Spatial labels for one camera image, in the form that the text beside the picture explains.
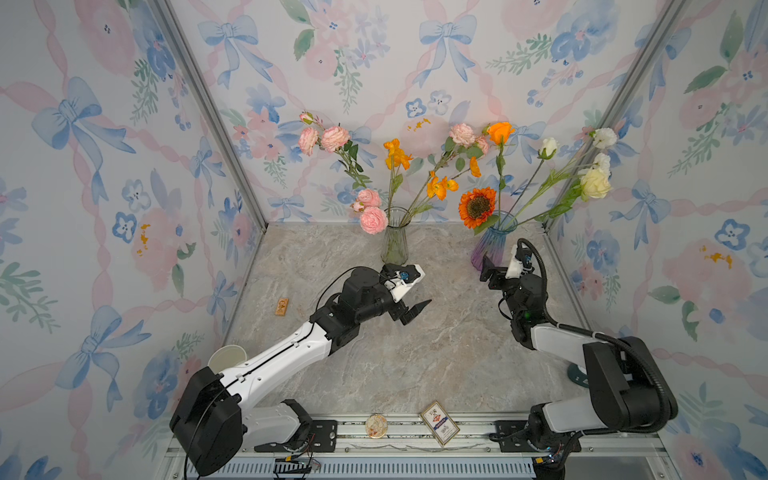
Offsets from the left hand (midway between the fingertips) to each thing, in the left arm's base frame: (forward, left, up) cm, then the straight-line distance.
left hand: (417, 281), depth 74 cm
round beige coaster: (-27, +10, -26) cm, 39 cm away
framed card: (-27, -6, -23) cm, 36 cm away
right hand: (+13, -26, -7) cm, 30 cm away
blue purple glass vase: (+22, -27, -12) cm, 37 cm away
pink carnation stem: (+13, +11, +8) cm, 19 cm away
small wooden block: (+6, +42, -24) cm, 48 cm away
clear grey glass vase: (+25, +5, -14) cm, 29 cm away
